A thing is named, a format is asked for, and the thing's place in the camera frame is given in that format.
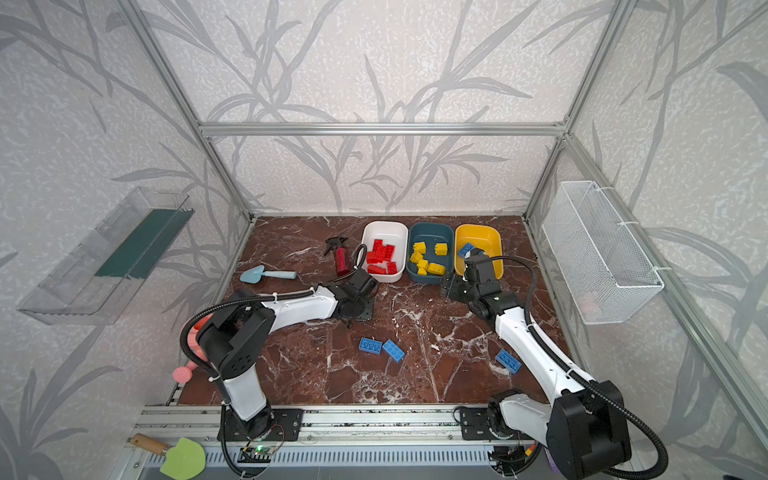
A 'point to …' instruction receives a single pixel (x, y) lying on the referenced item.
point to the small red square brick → (374, 257)
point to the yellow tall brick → (441, 249)
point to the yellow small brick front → (416, 257)
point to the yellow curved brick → (437, 269)
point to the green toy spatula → (185, 460)
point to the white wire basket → (610, 273)
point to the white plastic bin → (393, 233)
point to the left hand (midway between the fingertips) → (371, 302)
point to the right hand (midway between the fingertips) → (451, 274)
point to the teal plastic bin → (430, 252)
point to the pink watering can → (184, 374)
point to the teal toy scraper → (254, 274)
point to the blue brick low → (372, 346)
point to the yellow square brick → (420, 247)
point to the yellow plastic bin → (481, 236)
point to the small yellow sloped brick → (422, 266)
